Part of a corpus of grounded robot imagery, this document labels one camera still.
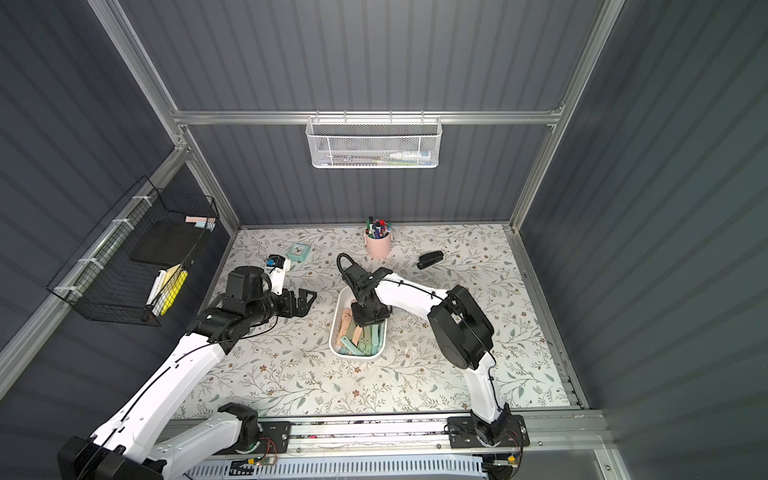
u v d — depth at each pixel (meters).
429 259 1.08
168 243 0.76
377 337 0.89
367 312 0.78
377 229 1.02
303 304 0.70
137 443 0.39
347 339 0.87
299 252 1.09
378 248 1.06
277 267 0.68
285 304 0.68
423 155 0.89
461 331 0.53
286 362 0.87
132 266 0.73
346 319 0.91
